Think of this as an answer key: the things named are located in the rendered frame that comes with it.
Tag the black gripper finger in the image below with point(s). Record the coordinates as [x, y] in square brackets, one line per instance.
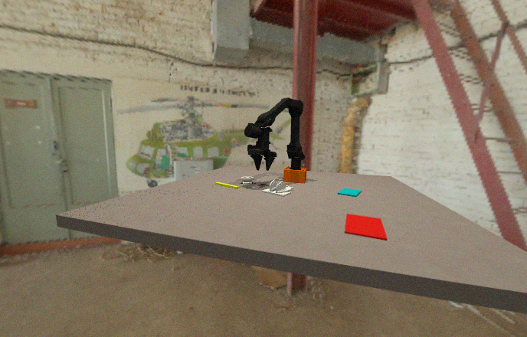
[269, 162]
[257, 160]

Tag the teal rectangular plate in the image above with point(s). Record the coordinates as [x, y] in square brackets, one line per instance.
[349, 192]

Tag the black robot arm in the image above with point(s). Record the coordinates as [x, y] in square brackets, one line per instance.
[294, 149]

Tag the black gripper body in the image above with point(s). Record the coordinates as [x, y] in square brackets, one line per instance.
[263, 149]

